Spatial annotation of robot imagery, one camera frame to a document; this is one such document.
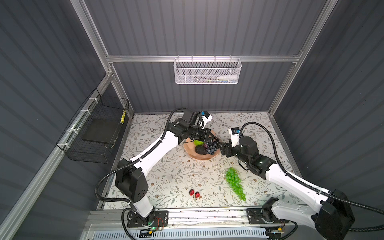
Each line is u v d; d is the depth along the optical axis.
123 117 0.83
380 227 0.43
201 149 0.94
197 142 0.96
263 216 0.67
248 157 0.59
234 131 0.68
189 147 0.97
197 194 0.80
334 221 0.40
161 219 0.72
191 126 0.65
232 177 0.83
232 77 0.93
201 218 0.75
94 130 0.71
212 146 0.80
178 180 0.87
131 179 0.43
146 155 0.47
